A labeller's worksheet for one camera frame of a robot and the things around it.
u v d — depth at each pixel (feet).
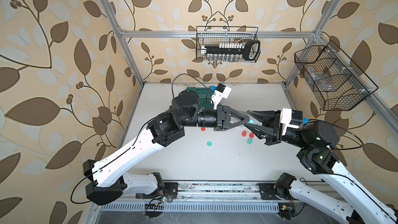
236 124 1.43
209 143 2.98
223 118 1.37
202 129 2.38
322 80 2.28
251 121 1.51
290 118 1.21
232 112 1.46
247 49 2.71
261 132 1.41
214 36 2.99
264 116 1.55
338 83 2.38
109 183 1.25
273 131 1.39
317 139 1.28
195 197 2.42
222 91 1.56
